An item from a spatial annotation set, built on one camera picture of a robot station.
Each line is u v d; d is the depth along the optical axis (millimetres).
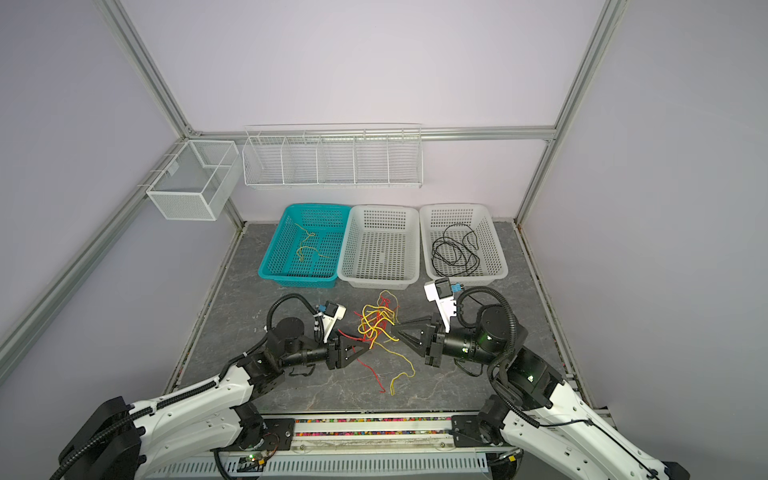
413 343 541
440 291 516
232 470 701
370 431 754
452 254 1093
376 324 578
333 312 694
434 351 492
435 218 1157
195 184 979
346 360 680
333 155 983
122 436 407
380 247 1119
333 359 662
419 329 548
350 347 722
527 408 476
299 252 1124
